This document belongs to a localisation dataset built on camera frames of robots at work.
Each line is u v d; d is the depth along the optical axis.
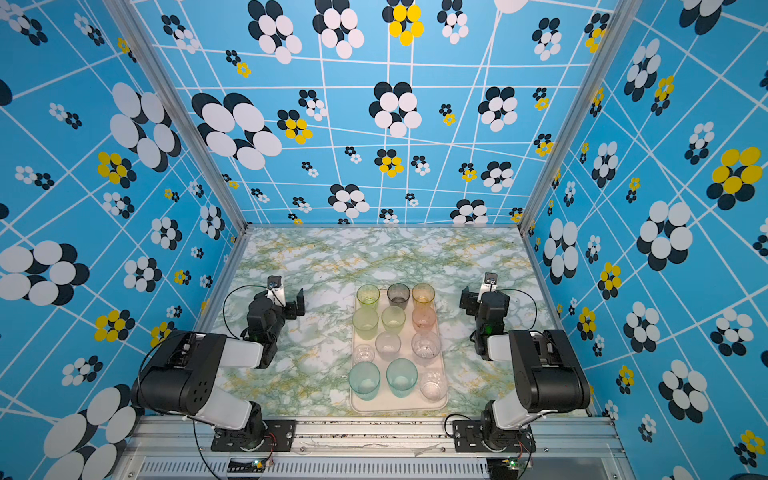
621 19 0.68
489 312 0.72
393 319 0.93
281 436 0.74
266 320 0.71
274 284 0.79
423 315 0.91
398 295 0.96
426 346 0.89
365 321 0.93
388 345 0.88
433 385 0.81
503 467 0.69
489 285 0.79
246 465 0.72
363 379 0.82
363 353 0.87
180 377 0.45
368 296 0.98
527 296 0.79
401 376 0.82
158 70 0.78
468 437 0.73
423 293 0.96
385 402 0.79
